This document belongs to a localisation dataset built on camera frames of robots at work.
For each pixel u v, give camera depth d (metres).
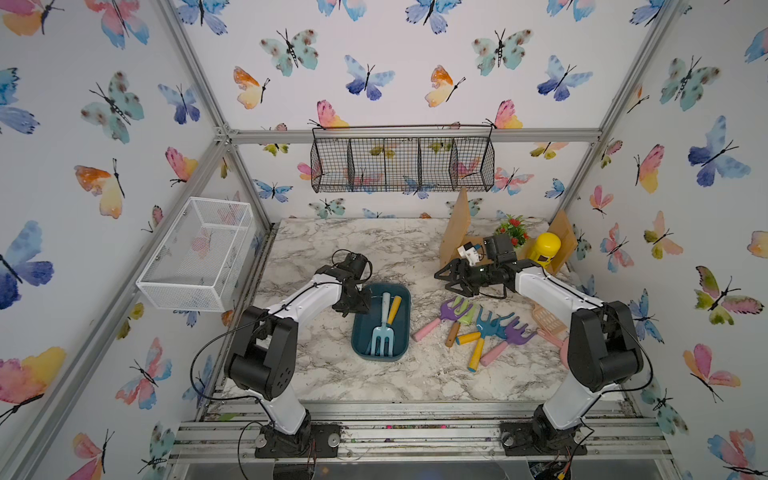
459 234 0.92
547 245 0.91
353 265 0.75
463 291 0.83
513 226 0.89
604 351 0.47
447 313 0.96
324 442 0.73
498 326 0.93
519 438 0.73
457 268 0.80
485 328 0.91
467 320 0.94
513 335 0.91
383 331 0.91
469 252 0.85
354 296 0.77
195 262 0.88
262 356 0.46
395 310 0.95
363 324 0.93
